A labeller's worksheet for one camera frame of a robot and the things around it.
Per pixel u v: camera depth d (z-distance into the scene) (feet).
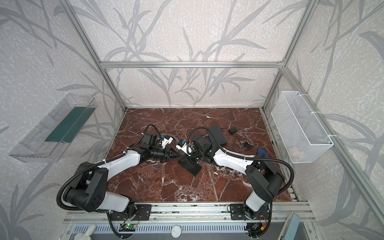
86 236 2.16
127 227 2.34
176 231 2.27
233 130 3.45
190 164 2.40
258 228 2.38
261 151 3.16
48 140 2.07
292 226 2.18
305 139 1.97
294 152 2.38
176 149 2.48
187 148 2.40
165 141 2.71
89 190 1.41
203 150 2.18
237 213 2.40
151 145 2.37
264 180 1.45
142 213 2.42
